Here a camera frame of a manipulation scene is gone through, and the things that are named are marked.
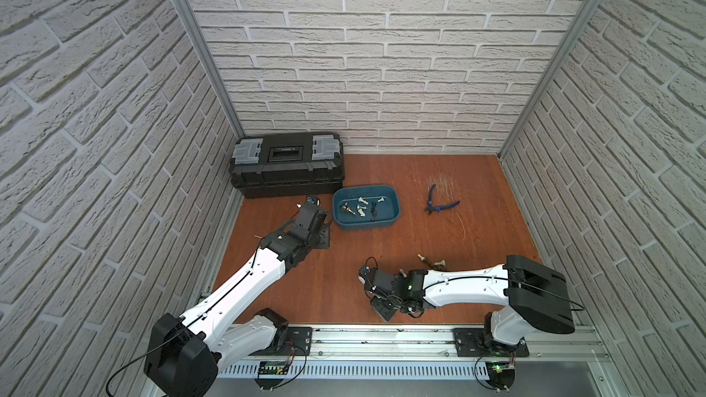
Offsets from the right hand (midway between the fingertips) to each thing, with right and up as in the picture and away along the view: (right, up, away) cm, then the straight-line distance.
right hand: (380, 302), depth 81 cm
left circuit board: (-30, -14, -9) cm, 34 cm away
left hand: (-17, +23, 0) cm, 29 cm away
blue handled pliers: (+21, +27, +21) cm, 40 cm away
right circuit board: (+31, -14, -11) cm, 36 cm away
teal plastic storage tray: (-5, +27, +19) cm, 34 cm away
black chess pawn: (-1, +25, +18) cm, 31 cm away
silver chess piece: (-6, +25, +19) cm, 32 cm away
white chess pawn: (-6, +29, +22) cm, 37 cm away
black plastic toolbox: (-32, +43, +11) cm, 54 cm away
